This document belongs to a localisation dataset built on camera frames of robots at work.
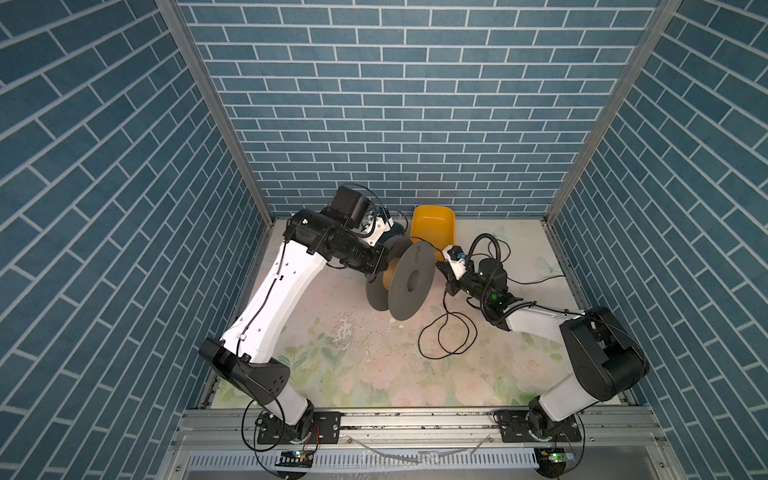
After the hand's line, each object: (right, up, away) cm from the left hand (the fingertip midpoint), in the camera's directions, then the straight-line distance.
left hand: (387, 265), depth 69 cm
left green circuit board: (-22, -48, +3) cm, 53 cm away
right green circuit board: (+40, -48, +3) cm, 62 cm away
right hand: (+15, 0, +19) cm, 24 cm away
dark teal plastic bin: (+1, +11, +43) cm, 44 cm away
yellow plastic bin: (+17, +12, +45) cm, 50 cm away
